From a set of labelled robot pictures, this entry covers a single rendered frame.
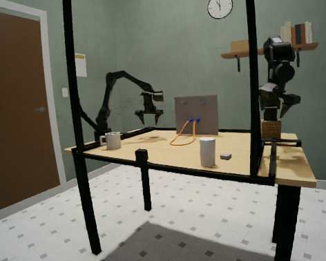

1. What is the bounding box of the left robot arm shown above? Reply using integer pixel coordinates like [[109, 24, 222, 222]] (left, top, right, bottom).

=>
[[95, 70, 164, 131]]

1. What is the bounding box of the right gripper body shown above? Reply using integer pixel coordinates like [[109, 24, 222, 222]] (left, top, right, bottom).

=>
[[259, 76, 301, 105]]

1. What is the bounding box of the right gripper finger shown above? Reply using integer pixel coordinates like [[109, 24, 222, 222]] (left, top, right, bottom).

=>
[[259, 95, 267, 110], [280, 102, 293, 118]]

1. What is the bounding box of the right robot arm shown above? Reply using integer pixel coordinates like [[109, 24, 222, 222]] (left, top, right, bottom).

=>
[[260, 35, 296, 121]]

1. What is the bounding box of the grey cylinder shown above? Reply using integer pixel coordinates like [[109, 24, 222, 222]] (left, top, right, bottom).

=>
[[200, 137, 215, 167]]

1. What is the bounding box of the grey cup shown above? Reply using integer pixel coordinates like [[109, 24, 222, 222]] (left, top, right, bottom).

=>
[[99, 132, 121, 150]]

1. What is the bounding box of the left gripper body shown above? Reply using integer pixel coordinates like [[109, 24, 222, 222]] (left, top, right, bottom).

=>
[[135, 102, 163, 115]]

